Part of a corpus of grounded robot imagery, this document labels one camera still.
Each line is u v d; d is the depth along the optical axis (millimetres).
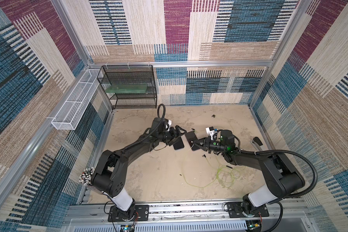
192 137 1045
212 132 838
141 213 731
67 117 915
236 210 729
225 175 856
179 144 966
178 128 792
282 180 454
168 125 730
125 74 1015
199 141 828
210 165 906
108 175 451
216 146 771
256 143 940
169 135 782
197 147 834
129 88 1001
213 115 1150
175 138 777
